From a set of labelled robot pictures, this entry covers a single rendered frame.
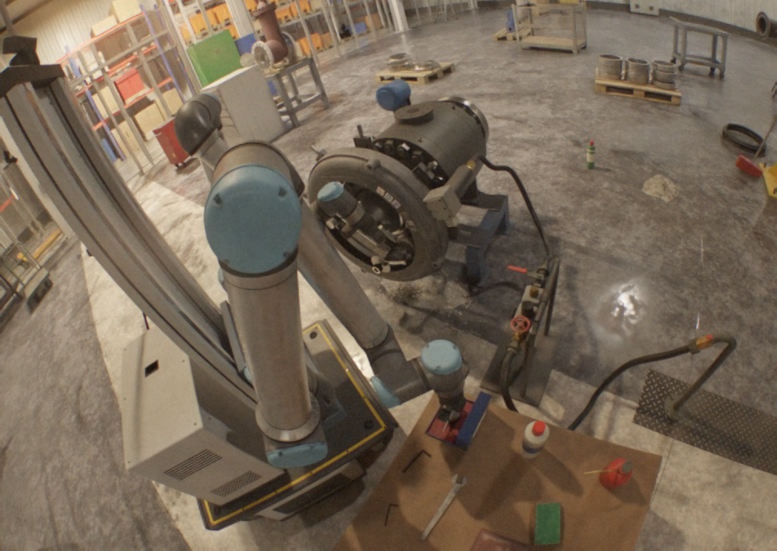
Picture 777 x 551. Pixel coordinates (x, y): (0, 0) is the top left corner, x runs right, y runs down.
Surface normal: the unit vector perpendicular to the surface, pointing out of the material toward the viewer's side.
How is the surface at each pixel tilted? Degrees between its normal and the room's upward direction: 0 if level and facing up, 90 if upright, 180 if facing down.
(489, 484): 0
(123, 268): 90
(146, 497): 0
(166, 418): 0
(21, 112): 90
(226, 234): 84
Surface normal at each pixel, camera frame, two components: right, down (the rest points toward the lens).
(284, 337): 0.67, 0.49
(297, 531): -0.24, -0.71
